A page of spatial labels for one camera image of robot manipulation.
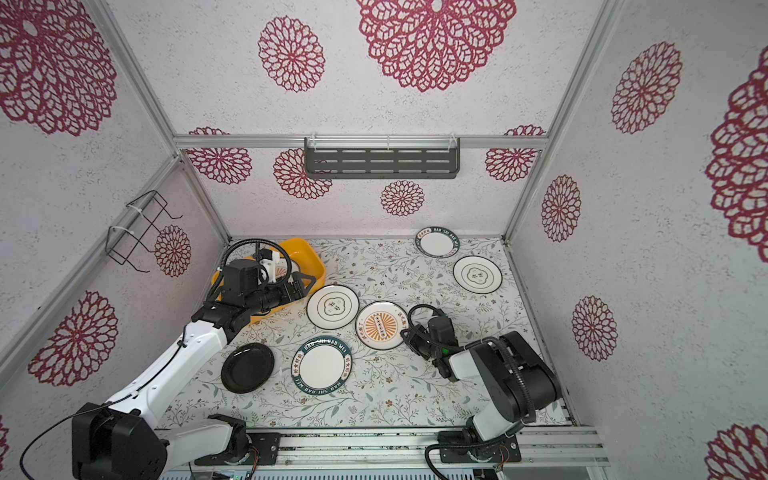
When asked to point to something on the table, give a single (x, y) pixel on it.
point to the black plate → (248, 368)
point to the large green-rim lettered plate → (321, 365)
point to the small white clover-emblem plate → (478, 274)
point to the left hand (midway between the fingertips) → (305, 288)
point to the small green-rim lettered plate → (437, 242)
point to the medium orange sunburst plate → (378, 325)
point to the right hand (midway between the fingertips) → (400, 329)
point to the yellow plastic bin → (304, 259)
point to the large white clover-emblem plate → (332, 307)
